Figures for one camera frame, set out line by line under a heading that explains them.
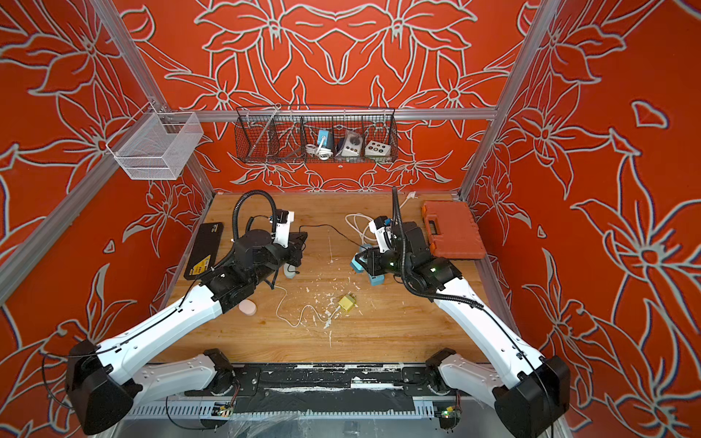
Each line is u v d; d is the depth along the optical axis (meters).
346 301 0.85
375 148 0.95
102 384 0.38
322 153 0.85
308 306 0.87
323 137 0.83
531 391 0.37
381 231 0.66
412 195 1.18
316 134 1.00
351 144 0.91
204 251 0.97
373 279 0.90
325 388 0.73
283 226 0.62
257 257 0.54
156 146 0.90
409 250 0.55
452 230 1.01
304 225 0.70
